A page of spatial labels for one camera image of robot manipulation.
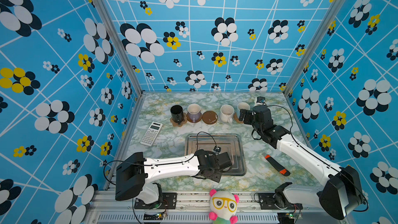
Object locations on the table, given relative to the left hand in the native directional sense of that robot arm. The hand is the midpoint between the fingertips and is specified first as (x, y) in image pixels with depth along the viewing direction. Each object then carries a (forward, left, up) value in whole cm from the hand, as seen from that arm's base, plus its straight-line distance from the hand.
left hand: (217, 175), depth 75 cm
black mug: (+36, +23, +3) cm, 43 cm away
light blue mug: (+42, -18, +4) cm, 46 cm away
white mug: (+40, -8, -1) cm, 40 cm away
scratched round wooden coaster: (+39, +3, -6) cm, 40 cm away
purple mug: (+36, +13, +1) cm, 39 cm away
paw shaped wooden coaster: (+31, +23, -2) cm, 39 cm away
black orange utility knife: (+6, -34, -6) cm, 35 cm away
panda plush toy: (-13, -2, +1) cm, 13 cm away
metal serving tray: (+21, -10, -7) cm, 24 cm away
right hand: (+29, -18, +14) cm, 37 cm away
